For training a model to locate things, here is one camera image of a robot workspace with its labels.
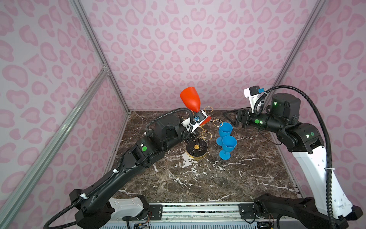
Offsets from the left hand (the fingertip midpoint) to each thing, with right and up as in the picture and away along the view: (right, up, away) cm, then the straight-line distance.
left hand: (198, 119), depth 59 cm
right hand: (+12, +2, -2) cm, 12 cm away
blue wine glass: (+19, -6, +30) cm, 36 cm away
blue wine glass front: (+20, -14, +25) cm, 35 cm away
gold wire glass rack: (+2, -18, +37) cm, 41 cm away
